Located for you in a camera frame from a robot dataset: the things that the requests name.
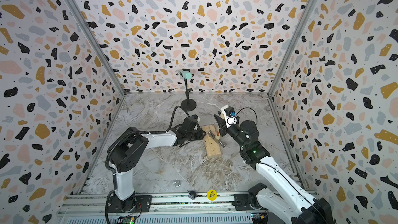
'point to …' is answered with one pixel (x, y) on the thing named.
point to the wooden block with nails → (212, 146)
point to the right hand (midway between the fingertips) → (220, 114)
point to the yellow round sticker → (212, 195)
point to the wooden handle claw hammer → (217, 135)
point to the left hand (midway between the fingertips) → (209, 133)
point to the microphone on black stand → (188, 104)
